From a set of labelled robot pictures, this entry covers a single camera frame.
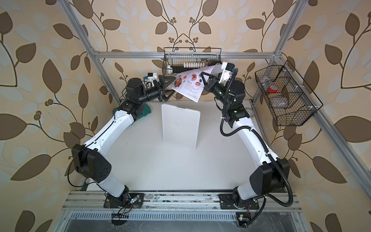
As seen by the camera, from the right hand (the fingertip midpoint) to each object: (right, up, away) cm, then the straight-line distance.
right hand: (200, 73), depth 65 cm
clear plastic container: (+41, -12, +8) cm, 44 cm away
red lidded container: (+42, -4, +16) cm, 45 cm away
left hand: (-13, -3, +3) cm, 14 cm away
